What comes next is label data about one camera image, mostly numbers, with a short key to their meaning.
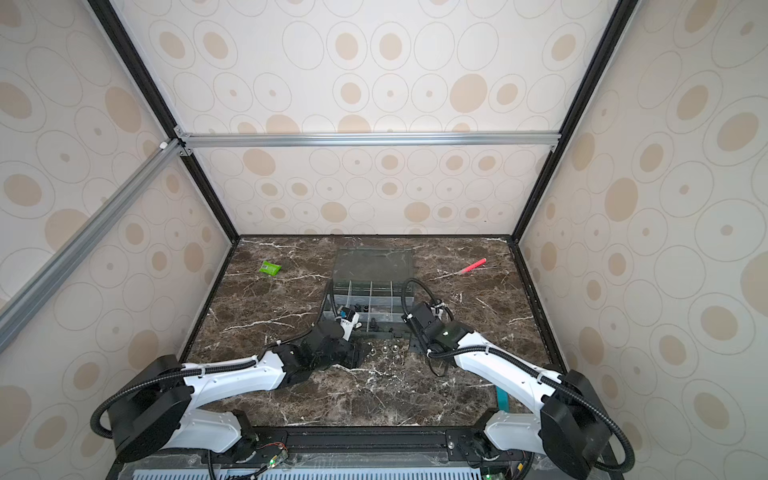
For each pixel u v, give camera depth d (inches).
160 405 16.5
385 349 35.2
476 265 44.0
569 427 15.8
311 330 25.7
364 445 29.5
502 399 31.7
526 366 18.4
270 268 42.5
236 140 35.3
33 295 20.9
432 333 24.5
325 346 25.2
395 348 35.3
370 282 44.2
